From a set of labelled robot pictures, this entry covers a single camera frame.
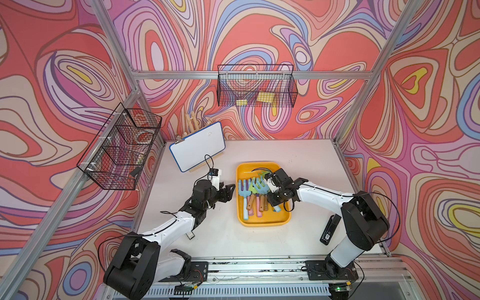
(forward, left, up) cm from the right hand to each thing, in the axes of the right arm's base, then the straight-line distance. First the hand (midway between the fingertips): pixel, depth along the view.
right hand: (272, 203), depth 90 cm
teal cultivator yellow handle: (-4, -1, +4) cm, 6 cm away
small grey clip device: (-14, +38, +1) cm, 40 cm away
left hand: (+4, +20, +11) cm, 23 cm away
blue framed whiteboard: (+21, +35, +20) cm, 45 cm away
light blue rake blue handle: (+6, +13, +1) cm, 14 cm away
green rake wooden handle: (+6, +9, +1) cm, 11 cm away
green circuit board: (-33, +39, -4) cm, 51 cm away
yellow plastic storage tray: (-1, +8, 0) cm, 8 cm away
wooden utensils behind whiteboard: (+31, +38, +25) cm, 56 cm away
